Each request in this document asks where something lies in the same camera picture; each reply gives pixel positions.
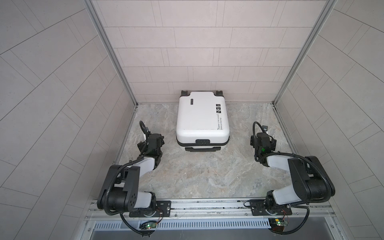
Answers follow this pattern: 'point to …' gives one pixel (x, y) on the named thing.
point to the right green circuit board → (277, 224)
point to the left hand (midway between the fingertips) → (153, 134)
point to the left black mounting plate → (163, 209)
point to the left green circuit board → (148, 225)
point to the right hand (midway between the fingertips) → (261, 136)
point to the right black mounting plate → (258, 207)
